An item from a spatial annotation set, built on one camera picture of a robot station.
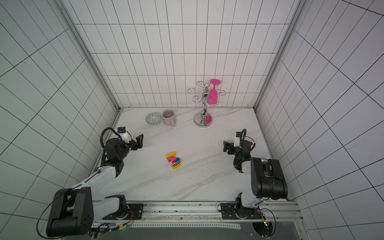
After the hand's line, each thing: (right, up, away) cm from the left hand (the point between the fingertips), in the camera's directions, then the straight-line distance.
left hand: (136, 136), depth 89 cm
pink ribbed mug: (+18, +12, +15) cm, 26 cm away
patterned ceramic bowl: (+4, +11, +22) cm, 25 cm away
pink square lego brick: (+22, -14, 0) cm, 26 cm away
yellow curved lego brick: (+21, -11, +4) cm, 24 cm away
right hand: (+61, -2, +6) cm, 62 cm away
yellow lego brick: (+25, -17, -2) cm, 30 cm away
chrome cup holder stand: (+43, +11, +22) cm, 50 cm away
